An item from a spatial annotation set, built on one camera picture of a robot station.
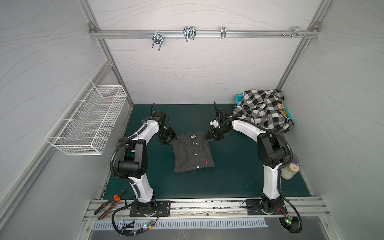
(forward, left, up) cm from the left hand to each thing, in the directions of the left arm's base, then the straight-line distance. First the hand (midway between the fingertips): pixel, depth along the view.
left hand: (178, 137), depth 92 cm
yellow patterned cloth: (+24, -72, +2) cm, 76 cm away
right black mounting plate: (-36, -41, -7) cm, 55 cm away
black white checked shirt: (+25, -57, +3) cm, 62 cm away
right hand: (+1, -19, 0) cm, 19 cm away
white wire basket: (-9, +40, +23) cm, 47 cm away
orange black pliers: (-34, +29, -6) cm, 45 cm away
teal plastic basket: (+33, -42, +1) cm, 53 cm away
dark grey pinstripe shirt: (-8, -9, -4) cm, 13 cm away
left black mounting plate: (-38, +8, -6) cm, 39 cm away
